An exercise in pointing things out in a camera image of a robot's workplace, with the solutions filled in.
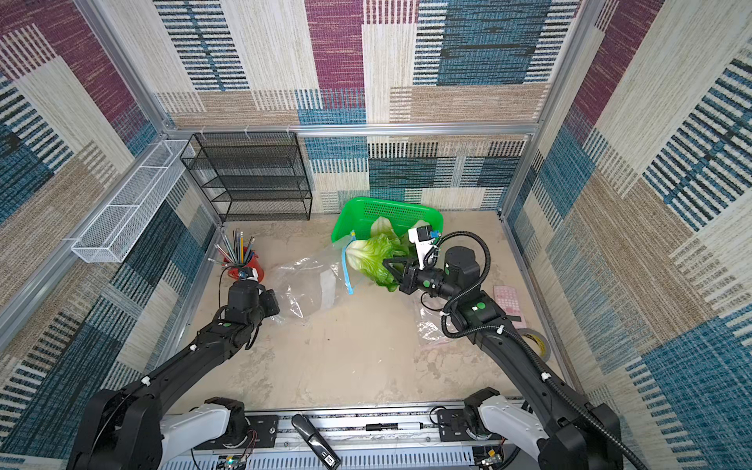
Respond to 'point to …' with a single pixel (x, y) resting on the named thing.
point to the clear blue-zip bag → (307, 284)
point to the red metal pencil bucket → (253, 261)
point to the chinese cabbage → (421, 223)
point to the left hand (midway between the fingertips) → (272, 293)
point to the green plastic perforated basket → (354, 216)
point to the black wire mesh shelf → (251, 176)
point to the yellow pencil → (242, 246)
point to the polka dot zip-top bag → (429, 322)
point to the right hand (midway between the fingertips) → (388, 267)
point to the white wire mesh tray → (112, 236)
